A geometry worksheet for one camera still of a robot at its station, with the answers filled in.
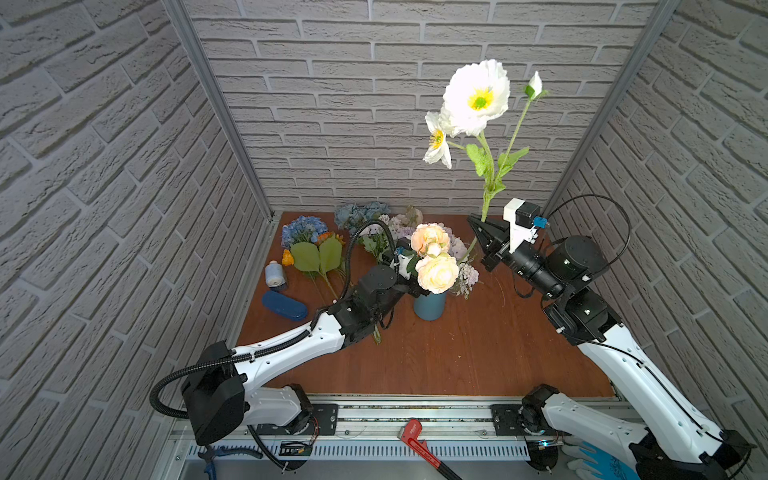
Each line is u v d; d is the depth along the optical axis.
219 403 0.39
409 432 0.71
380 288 0.52
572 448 0.69
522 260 0.50
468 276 0.69
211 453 0.69
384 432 0.73
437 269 0.50
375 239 1.01
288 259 0.97
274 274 0.92
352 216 1.07
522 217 0.45
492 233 0.51
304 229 1.06
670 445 0.39
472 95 0.28
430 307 0.87
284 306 0.93
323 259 1.00
